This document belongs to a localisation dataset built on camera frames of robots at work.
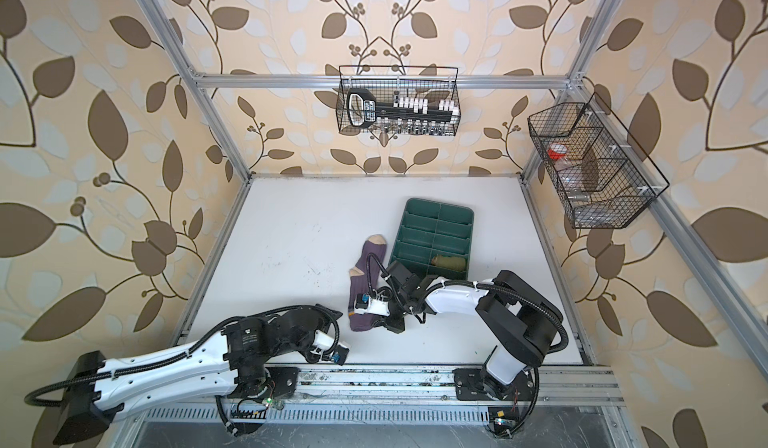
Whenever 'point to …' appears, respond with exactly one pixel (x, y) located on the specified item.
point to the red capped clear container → (557, 151)
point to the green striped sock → (457, 263)
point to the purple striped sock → (364, 280)
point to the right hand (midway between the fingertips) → (375, 322)
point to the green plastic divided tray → (434, 238)
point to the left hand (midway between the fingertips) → (337, 320)
